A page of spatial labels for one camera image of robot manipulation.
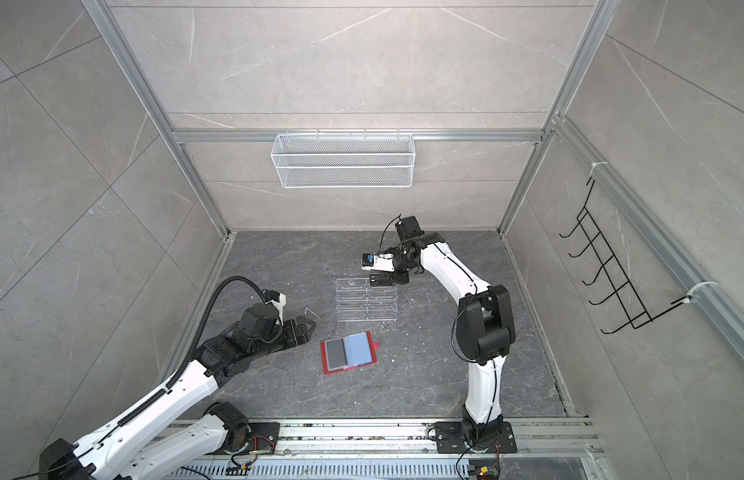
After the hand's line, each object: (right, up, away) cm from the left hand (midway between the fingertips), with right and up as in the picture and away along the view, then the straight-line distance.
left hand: (306, 321), depth 78 cm
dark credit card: (+20, +10, +16) cm, 27 cm away
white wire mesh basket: (+7, +50, +22) cm, 56 cm away
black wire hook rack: (+72, +6, -19) cm, 74 cm away
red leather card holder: (+11, -12, +10) cm, 18 cm away
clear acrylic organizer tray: (+13, +2, +18) cm, 22 cm away
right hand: (+22, +14, +15) cm, 30 cm away
